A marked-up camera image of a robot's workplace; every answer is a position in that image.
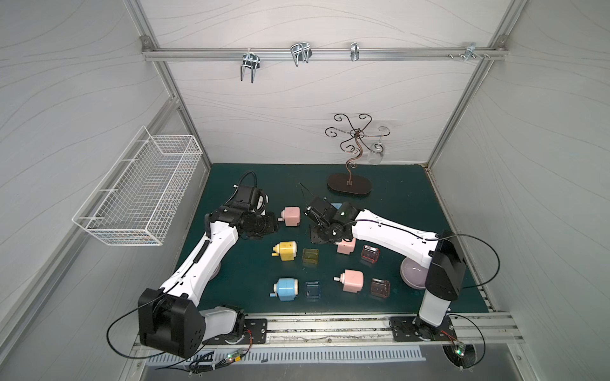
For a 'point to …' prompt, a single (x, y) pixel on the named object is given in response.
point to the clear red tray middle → (370, 253)
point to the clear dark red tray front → (380, 287)
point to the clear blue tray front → (313, 290)
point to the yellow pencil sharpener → (287, 250)
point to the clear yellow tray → (310, 257)
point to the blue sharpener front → (286, 289)
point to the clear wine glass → (376, 152)
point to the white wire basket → (140, 198)
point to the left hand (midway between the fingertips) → (275, 226)
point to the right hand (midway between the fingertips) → (314, 235)
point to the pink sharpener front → (353, 280)
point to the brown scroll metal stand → (352, 183)
